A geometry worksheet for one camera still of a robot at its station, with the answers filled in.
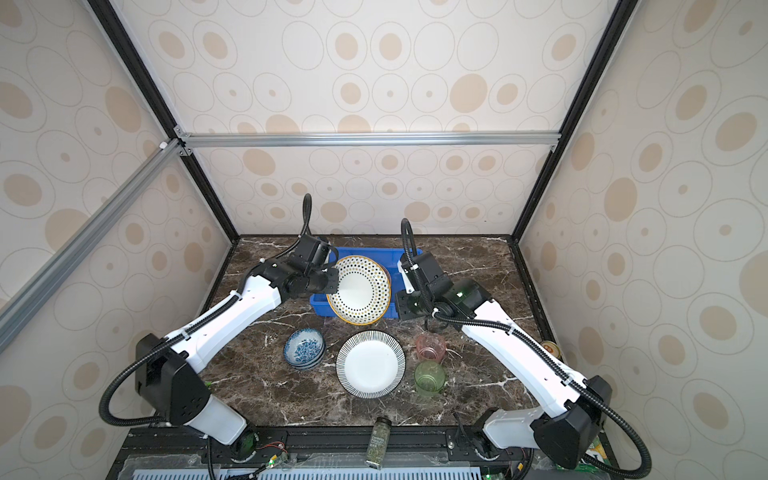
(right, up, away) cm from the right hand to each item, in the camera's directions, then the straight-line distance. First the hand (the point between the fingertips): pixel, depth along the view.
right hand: (401, 301), depth 74 cm
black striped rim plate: (-9, -19, +11) cm, 24 cm away
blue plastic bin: (-3, +12, +31) cm, 33 cm away
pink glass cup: (+9, -16, +16) cm, 24 cm away
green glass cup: (+8, -23, +10) cm, 27 cm away
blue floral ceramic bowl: (-28, -15, +12) cm, 34 cm away
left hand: (-16, +6, +7) cm, 19 cm away
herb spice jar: (-6, -33, -3) cm, 34 cm away
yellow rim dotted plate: (-11, +2, +15) cm, 18 cm away
